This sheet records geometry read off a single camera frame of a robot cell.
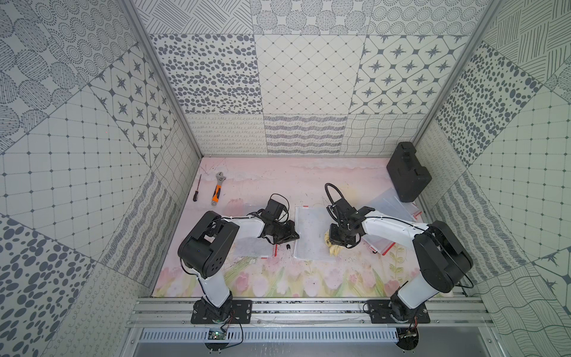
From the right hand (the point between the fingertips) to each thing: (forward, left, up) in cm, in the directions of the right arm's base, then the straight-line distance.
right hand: (332, 244), depth 88 cm
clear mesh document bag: (+10, +8, -2) cm, 13 cm away
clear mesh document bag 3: (+21, -28, -1) cm, 35 cm away
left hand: (+1, +11, +1) cm, 11 cm away
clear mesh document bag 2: (-1, -18, +2) cm, 18 cm away
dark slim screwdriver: (+24, +63, +2) cm, 67 cm away
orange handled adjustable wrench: (+23, +54, +1) cm, 58 cm away
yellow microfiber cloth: (-3, 0, +2) cm, 4 cm away
